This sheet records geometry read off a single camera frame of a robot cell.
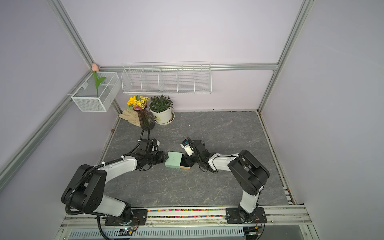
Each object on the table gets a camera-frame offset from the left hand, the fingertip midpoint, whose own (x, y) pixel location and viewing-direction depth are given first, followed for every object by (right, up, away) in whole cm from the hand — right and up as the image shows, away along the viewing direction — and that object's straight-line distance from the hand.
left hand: (166, 158), depth 91 cm
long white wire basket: (-1, +52, +7) cm, 52 cm away
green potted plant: (-6, +35, +9) cm, 36 cm away
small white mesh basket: (-41, +35, -12) cm, 55 cm away
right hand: (+12, +2, +1) cm, 12 cm away
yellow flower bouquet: (-17, +34, 0) cm, 38 cm away
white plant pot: (-5, +25, +16) cm, 30 cm away
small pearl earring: (+27, -11, -6) cm, 30 cm away
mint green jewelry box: (+7, -1, 0) cm, 7 cm away
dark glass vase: (-16, +25, +12) cm, 32 cm away
